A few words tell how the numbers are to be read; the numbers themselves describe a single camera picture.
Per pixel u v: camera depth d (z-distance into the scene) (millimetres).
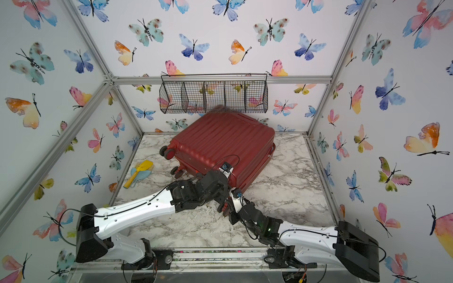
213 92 967
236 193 657
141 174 1010
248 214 582
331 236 458
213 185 523
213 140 845
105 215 417
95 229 398
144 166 1021
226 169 622
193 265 730
